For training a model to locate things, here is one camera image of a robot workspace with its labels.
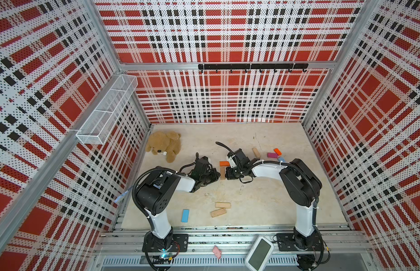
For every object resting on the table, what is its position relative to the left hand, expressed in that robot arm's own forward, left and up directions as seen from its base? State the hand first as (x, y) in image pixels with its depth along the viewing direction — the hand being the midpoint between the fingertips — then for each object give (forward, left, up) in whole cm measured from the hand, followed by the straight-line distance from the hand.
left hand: (222, 173), depth 96 cm
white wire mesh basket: (+18, +69, +20) cm, 74 cm away
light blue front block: (-23, +18, -1) cm, 29 cm away
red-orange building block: (+15, -36, 0) cm, 39 cm away
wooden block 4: (-21, +2, 0) cm, 21 cm away
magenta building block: (+13, -32, -1) cm, 35 cm away
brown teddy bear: (+13, +31, +13) cm, 36 cm away
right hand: (-1, -3, 0) cm, 3 cm away
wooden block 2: (+15, -22, 0) cm, 27 cm away
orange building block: (+4, -1, +5) cm, 6 cm away
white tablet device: (-39, -15, +4) cm, 42 cm away
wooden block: (0, 0, +1) cm, 1 cm away
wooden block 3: (-18, 0, 0) cm, 18 cm away
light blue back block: (+11, -37, -2) cm, 39 cm away
